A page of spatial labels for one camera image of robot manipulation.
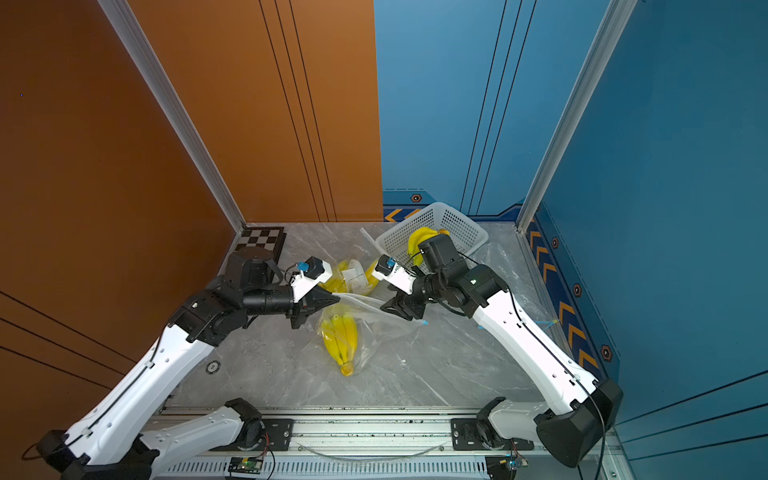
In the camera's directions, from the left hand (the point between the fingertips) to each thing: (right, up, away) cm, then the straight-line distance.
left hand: (337, 292), depth 65 cm
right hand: (+12, -1, +4) cm, 13 cm away
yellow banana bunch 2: (+5, -1, +32) cm, 32 cm away
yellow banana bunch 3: (-3, -15, +19) cm, 24 cm away
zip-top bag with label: (-1, +9, +32) cm, 33 cm away
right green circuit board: (+41, -41, +5) cm, 58 cm away
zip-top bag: (+7, -13, +19) cm, 24 cm away
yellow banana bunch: (+21, +14, +40) cm, 47 cm away
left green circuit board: (-23, -43, +7) cm, 49 cm away
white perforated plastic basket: (+39, +16, +45) cm, 62 cm away
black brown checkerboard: (-35, +14, +47) cm, 60 cm away
